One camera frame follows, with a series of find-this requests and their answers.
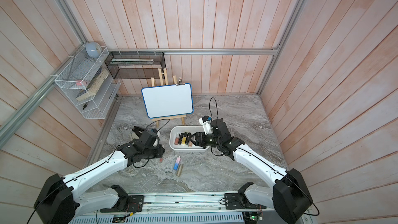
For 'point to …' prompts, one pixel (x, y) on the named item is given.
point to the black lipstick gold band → (188, 136)
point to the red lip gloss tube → (176, 139)
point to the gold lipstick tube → (179, 170)
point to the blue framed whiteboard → (168, 100)
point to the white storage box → (184, 148)
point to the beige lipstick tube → (190, 144)
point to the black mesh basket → (135, 65)
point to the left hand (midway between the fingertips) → (162, 153)
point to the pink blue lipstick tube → (177, 163)
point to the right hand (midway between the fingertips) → (192, 137)
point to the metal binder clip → (180, 80)
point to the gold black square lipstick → (184, 138)
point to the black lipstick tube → (180, 138)
